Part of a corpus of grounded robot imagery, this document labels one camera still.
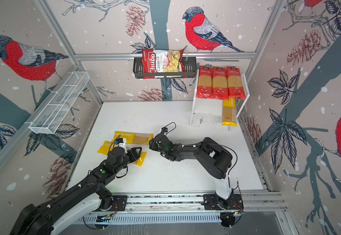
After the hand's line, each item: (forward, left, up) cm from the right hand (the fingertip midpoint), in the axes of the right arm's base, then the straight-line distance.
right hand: (149, 146), depth 91 cm
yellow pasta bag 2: (+7, +11, -1) cm, 13 cm away
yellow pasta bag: (+19, -51, +12) cm, 55 cm away
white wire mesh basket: (+2, +46, +29) cm, 54 cm away
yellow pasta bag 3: (-1, +30, -3) cm, 30 cm away
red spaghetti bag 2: (+23, -42, +30) cm, 56 cm away
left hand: (-6, +4, +7) cm, 10 cm away
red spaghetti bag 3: (+20, -50, +30) cm, 62 cm away
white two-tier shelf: (+24, -40, +12) cm, 48 cm away
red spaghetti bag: (+19, -33, +31) cm, 49 cm away
